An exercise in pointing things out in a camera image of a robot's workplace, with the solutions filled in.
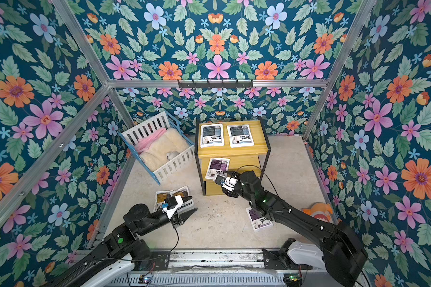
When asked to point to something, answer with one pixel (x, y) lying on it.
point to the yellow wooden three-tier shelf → (254, 158)
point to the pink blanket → (143, 143)
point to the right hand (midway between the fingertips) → (225, 172)
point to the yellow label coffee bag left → (160, 196)
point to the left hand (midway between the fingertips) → (194, 203)
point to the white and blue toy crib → (163, 119)
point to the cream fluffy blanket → (155, 155)
